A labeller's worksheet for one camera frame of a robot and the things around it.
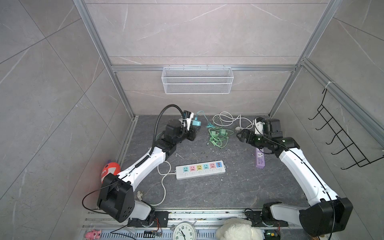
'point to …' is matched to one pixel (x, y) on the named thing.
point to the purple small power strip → (260, 157)
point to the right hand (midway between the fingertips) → (242, 135)
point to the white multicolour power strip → (199, 170)
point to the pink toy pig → (94, 234)
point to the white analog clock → (184, 230)
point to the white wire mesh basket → (198, 80)
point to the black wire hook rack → (347, 155)
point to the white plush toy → (238, 229)
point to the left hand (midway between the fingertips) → (197, 122)
